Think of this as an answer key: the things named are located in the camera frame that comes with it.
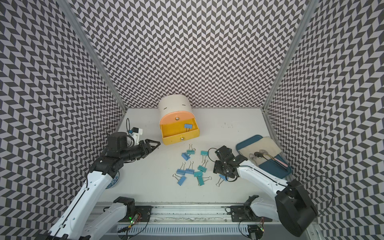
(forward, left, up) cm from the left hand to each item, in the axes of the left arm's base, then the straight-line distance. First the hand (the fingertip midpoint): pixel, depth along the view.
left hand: (158, 147), depth 73 cm
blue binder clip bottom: (+22, -13, -11) cm, 28 cm away
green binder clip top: (+9, -16, -22) cm, 29 cm away
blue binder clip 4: (-9, -10, -21) cm, 25 cm away
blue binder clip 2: (+6, -12, -22) cm, 26 cm away
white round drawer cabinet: (+32, -5, -1) cm, 32 cm away
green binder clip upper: (+8, -23, -21) cm, 33 cm away
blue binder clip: (-7, -33, -23) cm, 41 cm away
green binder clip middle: (-2, -22, -23) cm, 32 cm away
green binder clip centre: (-5, -20, -22) cm, 30 cm away
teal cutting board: (0, -70, -26) cm, 75 cm away
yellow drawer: (+16, -6, -11) cm, 20 cm away
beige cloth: (+14, -64, -20) cm, 68 cm away
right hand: (-6, -32, -19) cm, 38 cm away
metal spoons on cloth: (+8, -61, -23) cm, 65 cm away
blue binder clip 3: (-4, -9, -22) cm, 24 cm away
